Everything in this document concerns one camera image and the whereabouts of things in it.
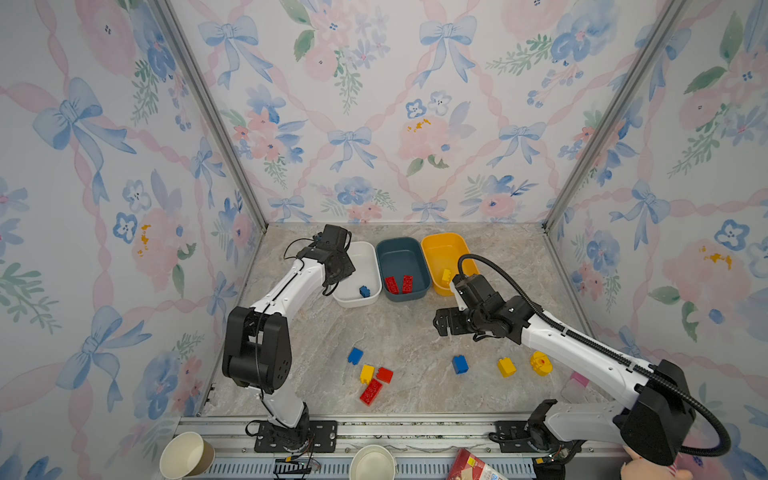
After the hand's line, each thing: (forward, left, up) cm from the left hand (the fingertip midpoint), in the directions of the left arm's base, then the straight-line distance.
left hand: (345, 266), depth 91 cm
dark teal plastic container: (+7, -19, -11) cm, 23 cm away
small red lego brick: (-28, -12, -13) cm, 33 cm away
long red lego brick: (-33, -9, -13) cm, 36 cm away
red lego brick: (+1, -14, -12) cm, 19 cm away
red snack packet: (-49, -31, -10) cm, 59 cm away
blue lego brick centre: (-25, -34, -13) cm, 44 cm away
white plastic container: (+8, -5, -16) cm, 19 cm away
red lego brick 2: (+3, -20, -13) cm, 24 cm away
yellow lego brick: (-28, -7, -11) cm, 32 cm away
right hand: (-17, -29, -1) cm, 34 cm away
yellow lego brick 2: (-26, -46, -12) cm, 54 cm away
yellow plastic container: (+14, -33, -11) cm, 38 cm away
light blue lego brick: (-22, -4, -14) cm, 27 cm away
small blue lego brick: (-2, -5, -11) cm, 12 cm away
